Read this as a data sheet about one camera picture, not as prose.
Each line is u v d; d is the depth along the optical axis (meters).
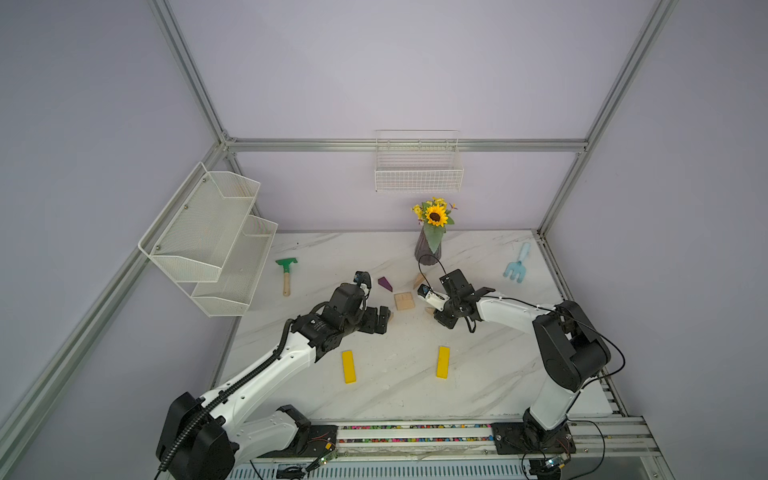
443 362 0.86
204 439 0.38
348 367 0.86
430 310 0.88
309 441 0.71
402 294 1.01
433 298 0.86
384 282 1.04
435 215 0.91
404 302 0.98
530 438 0.65
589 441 0.74
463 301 0.73
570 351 0.48
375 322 0.71
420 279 1.04
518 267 1.11
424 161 0.98
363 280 0.69
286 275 1.04
